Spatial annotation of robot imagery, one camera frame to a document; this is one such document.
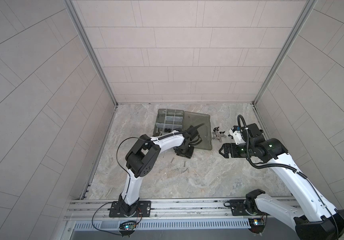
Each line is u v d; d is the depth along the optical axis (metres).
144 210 0.71
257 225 0.68
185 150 0.77
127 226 0.64
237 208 0.71
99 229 0.65
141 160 0.50
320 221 0.36
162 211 0.71
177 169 0.84
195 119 1.08
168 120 1.04
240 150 0.61
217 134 0.97
